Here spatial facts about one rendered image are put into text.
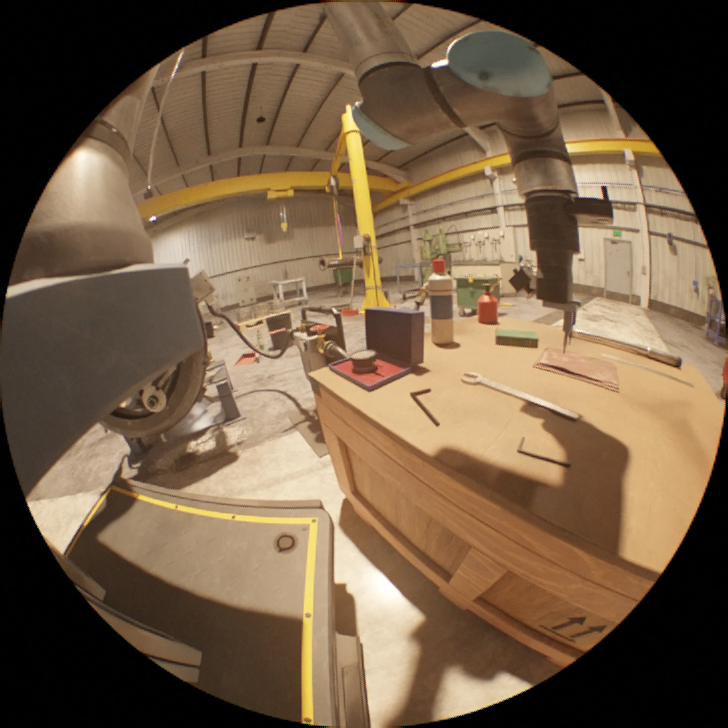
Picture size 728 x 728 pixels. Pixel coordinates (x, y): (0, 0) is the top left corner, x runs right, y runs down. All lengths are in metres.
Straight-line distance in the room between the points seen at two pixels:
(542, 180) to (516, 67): 0.15
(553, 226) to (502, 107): 0.15
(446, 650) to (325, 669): 0.37
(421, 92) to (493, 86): 0.08
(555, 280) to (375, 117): 0.28
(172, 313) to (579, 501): 0.37
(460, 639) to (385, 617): 0.19
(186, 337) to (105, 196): 0.10
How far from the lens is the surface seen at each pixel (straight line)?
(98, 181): 0.16
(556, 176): 0.34
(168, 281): 0.15
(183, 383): 1.04
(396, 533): 0.62
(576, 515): 0.28
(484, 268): 6.10
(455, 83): 0.28
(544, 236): 0.33
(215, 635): 0.43
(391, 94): 0.31
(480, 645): 0.70
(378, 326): 0.59
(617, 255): 10.08
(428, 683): 0.69
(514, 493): 0.27
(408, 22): 8.87
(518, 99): 0.28
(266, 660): 0.39
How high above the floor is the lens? 0.67
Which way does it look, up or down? 22 degrees down
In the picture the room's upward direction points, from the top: 7 degrees counter-clockwise
